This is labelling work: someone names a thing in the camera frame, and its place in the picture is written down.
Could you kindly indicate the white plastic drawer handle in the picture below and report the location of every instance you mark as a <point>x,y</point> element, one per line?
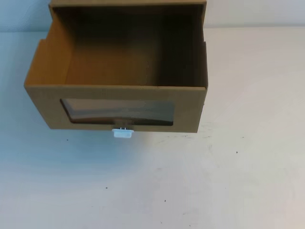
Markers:
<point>122,133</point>

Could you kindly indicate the cardboard drawer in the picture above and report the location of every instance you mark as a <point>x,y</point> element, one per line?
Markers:
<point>158,86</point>

